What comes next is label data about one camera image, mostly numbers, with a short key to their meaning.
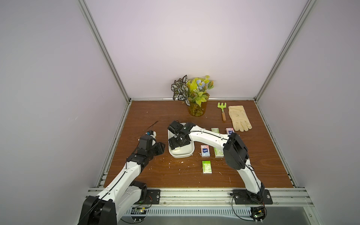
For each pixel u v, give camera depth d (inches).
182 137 25.3
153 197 28.8
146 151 25.3
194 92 36.4
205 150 34.4
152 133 30.9
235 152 20.6
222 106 44.8
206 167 31.9
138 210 28.2
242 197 28.4
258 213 27.5
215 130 38.4
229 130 38.4
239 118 42.1
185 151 33.5
